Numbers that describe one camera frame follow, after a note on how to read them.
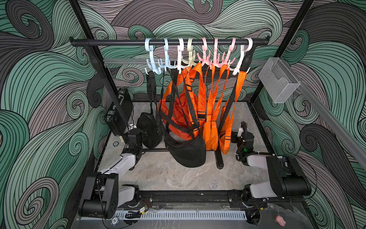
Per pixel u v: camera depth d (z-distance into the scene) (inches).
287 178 17.2
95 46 33.7
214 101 25.9
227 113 28.2
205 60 21.0
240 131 31.8
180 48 18.0
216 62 20.7
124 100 36.8
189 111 24.1
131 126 29.3
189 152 29.2
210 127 28.4
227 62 21.0
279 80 31.3
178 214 27.5
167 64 20.6
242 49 19.2
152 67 20.7
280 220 25.9
